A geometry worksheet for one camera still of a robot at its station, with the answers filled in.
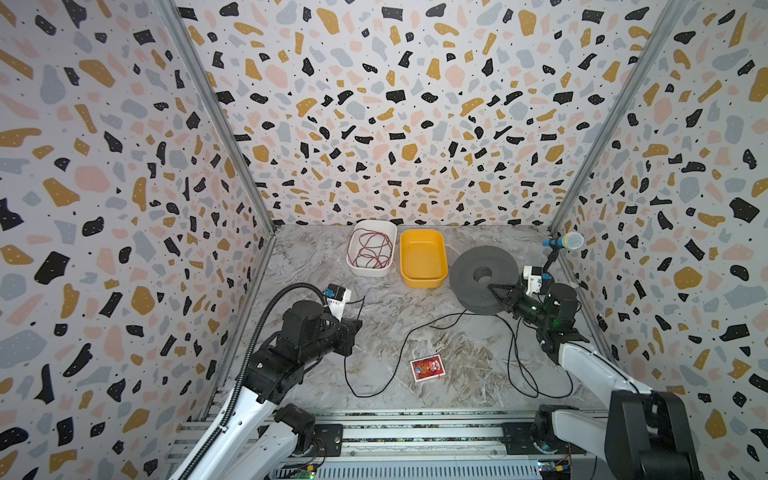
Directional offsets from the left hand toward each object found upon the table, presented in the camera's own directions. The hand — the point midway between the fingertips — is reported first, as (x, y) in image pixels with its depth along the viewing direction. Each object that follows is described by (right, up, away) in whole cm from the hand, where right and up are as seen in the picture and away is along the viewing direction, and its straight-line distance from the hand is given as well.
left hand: (362, 319), depth 70 cm
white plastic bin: (+3, +26, +47) cm, 54 cm away
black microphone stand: (+57, +15, +24) cm, 64 cm away
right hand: (+32, +8, +11) cm, 35 cm away
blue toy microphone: (+57, +19, +15) cm, 62 cm away
